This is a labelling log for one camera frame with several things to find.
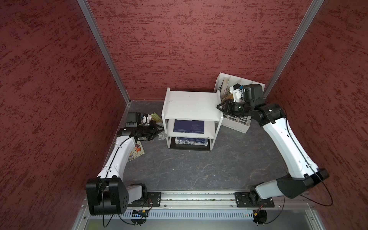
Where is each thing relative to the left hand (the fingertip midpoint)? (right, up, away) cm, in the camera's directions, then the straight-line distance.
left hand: (164, 131), depth 78 cm
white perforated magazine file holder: (+50, +3, +18) cm, 53 cm away
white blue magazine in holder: (+38, +32, +24) cm, 55 cm away
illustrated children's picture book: (-20, -15, +13) cm, 28 cm away
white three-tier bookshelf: (+14, +9, -11) cm, 20 cm away
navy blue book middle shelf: (+14, +2, +5) cm, 15 cm away
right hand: (+28, +11, -9) cm, 32 cm away
